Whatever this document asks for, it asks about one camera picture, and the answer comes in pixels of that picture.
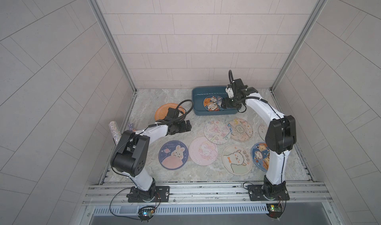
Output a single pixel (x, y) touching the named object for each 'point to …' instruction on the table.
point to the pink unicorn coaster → (202, 151)
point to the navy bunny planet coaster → (173, 155)
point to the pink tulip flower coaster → (241, 130)
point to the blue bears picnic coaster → (213, 103)
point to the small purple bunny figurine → (131, 128)
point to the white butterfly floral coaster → (217, 132)
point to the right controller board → (275, 210)
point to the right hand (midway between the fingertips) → (225, 104)
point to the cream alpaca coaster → (237, 160)
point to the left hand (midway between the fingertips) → (188, 126)
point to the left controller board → (146, 213)
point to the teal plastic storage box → (200, 93)
